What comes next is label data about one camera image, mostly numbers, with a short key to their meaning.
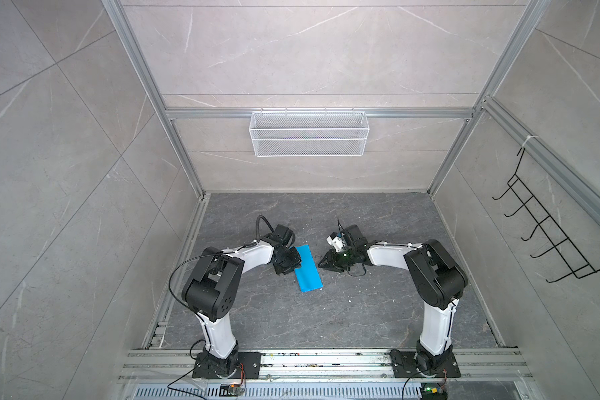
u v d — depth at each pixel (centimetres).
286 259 82
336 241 92
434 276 52
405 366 73
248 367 73
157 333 82
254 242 64
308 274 91
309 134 101
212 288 48
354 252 77
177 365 75
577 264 60
